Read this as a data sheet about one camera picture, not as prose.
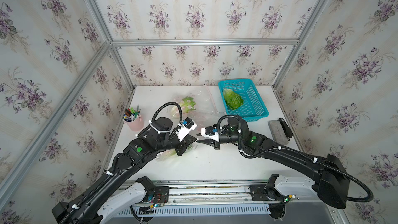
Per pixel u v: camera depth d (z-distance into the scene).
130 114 0.90
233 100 0.99
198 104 1.09
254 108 1.06
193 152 0.88
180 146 0.58
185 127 0.56
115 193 0.44
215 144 0.61
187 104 0.98
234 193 0.75
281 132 0.92
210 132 0.55
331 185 0.39
